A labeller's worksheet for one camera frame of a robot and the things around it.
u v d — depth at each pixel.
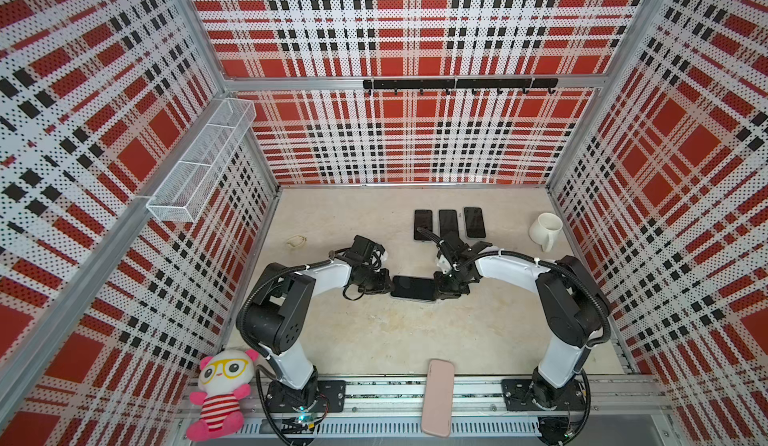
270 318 0.47
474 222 1.13
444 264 0.73
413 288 0.94
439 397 0.73
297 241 1.05
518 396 0.73
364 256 0.78
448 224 1.13
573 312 0.47
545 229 0.99
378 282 0.82
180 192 0.89
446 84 0.88
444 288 0.80
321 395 0.73
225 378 0.71
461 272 0.71
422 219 1.13
